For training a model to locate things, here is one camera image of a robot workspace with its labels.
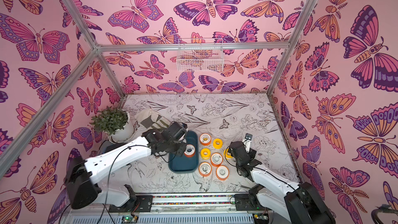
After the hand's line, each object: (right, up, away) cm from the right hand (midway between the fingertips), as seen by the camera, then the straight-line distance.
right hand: (237, 145), depth 88 cm
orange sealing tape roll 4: (-6, -5, -1) cm, 8 cm away
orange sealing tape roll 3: (-12, -7, -2) cm, 15 cm away
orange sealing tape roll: (-27, -3, 0) cm, 27 cm away
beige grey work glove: (-56, +14, +17) cm, 61 cm away
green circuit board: (-54, -30, -17) cm, 64 cm away
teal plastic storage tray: (-30, -9, -4) cm, 32 cm away
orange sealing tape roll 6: (-10, -13, -5) cm, 17 cm away
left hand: (-30, +2, -10) cm, 31 cm away
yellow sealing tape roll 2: (-19, -4, 0) cm, 19 cm away
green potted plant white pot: (-66, +14, -7) cm, 68 cm away
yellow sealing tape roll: (-11, 0, +4) cm, 12 cm away
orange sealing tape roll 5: (-19, -11, -4) cm, 23 cm away
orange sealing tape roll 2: (-19, +3, +4) cm, 19 cm away
